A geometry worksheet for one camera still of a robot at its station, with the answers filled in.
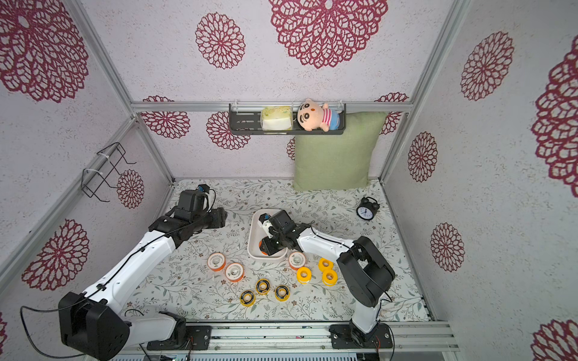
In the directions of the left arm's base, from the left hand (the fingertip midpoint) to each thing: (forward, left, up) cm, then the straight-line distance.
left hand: (219, 215), depth 82 cm
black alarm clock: (+13, -61, -13) cm, 63 cm away
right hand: (-6, -15, -11) cm, 20 cm away
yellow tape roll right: (-16, -41, -19) cm, 48 cm away
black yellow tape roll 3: (-22, -23, -18) cm, 37 cm away
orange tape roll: (-6, -14, -11) cm, 19 cm away
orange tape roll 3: (-15, -4, -18) cm, 24 cm away
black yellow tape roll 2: (-20, -16, -18) cm, 31 cm away
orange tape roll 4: (-9, -29, -19) cm, 35 cm away
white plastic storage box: (+3, -11, -19) cm, 22 cm away
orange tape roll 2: (-10, +4, -18) cm, 21 cm away
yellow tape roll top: (-11, -40, -18) cm, 46 cm away
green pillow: (+29, -48, 0) cm, 56 cm away
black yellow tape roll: (-24, -10, -19) cm, 32 cm away
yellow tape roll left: (-15, -31, -19) cm, 39 cm away
